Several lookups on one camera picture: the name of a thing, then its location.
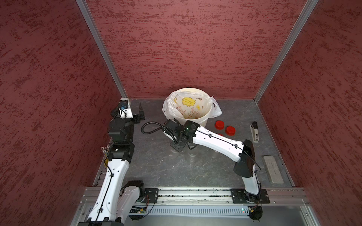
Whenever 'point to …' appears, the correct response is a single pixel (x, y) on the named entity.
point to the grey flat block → (273, 169)
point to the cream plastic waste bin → (188, 104)
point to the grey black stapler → (253, 128)
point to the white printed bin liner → (215, 109)
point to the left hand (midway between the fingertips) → (129, 106)
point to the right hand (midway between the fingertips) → (180, 145)
